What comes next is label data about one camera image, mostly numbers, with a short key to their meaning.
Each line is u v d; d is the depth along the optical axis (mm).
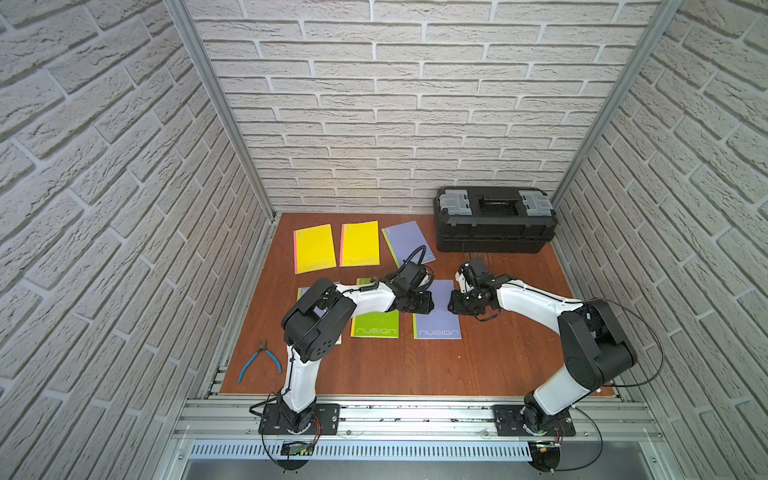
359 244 1100
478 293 681
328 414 744
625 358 463
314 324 528
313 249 1102
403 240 1116
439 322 905
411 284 758
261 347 850
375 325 893
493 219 955
